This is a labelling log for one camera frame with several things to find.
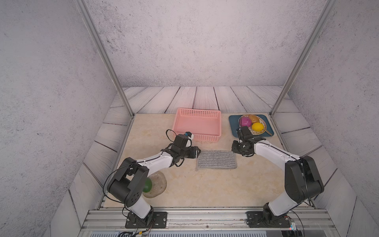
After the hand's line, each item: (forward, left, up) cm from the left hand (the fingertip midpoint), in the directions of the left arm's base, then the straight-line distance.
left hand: (199, 151), depth 89 cm
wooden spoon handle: (+19, -51, -7) cm, 55 cm away
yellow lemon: (+22, -43, -4) cm, 49 cm away
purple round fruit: (+25, -35, -2) cm, 43 cm away
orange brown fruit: (+29, -42, -3) cm, 51 cm away
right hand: (+3, -22, -1) cm, 23 cm away
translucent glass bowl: (-15, +24, -10) cm, 30 cm away
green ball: (-17, +29, -5) cm, 34 cm away
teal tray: (+26, -27, -8) cm, 38 cm away
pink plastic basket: (+23, -4, -2) cm, 23 cm away
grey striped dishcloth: (-1, -11, -7) cm, 13 cm away
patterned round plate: (+28, -48, -4) cm, 56 cm away
